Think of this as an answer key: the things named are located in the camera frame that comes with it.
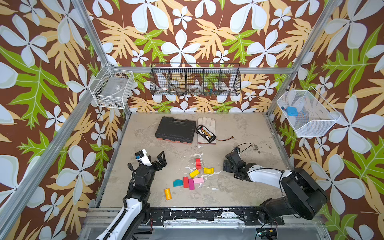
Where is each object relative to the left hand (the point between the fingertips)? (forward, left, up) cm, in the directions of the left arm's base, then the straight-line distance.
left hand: (156, 152), depth 82 cm
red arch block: (-1, -24, -14) cm, 28 cm away
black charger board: (+21, -31, -11) cm, 39 cm away
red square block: (-12, -17, -14) cm, 25 cm away
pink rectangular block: (-12, -24, -12) cm, 29 cm away
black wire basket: (+46, -22, +16) cm, 54 cm away
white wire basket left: (+32, +27, +20) cm, 46 cm away
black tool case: (+24, -13, -12) cm, 30 cm away
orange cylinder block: (-19, -7, -13) cm, 24 cm away
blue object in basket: (+21, -79, +13) cm, 83 cm away
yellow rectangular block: (-7, -22, -14) cm, 27 cm away
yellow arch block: (-5, -30, -12) cm, 33 cm away
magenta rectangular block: (-13, -20, -13) cm, 27 cm away
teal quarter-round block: (-13, -12, -13) cm, 21 cm away
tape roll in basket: (+42, -22, +13) cm, 49 cm away
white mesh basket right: (+13, -85, +18) cm, 88 cm away
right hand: (0, -44, -14) cm, 46 cm away
